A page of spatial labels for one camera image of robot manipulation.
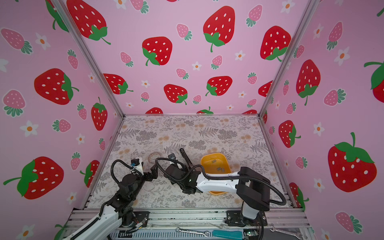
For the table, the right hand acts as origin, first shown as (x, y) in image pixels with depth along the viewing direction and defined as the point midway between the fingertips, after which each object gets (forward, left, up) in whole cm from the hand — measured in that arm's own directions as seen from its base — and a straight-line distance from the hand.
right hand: (171, 168), depth 81 cm
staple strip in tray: (+8, -27, -11) cm, 30 cm away
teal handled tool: (-25, -34, -12) cm, 44 cm away
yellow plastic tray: (+12, -24, -11) cm, 29 cm away
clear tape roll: (+11, +18, -10) cm, 23 cm away
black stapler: (+9, -7, -9) cm, 15 cm away
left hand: (+1, +13, +1) cm, 13 cm away
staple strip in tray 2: (+13, -23, -11) cm, 29 cm away
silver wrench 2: (-21, -65, -12) cm, 69 cm away
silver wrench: (-26, -20, -11) cm, 35 cm away
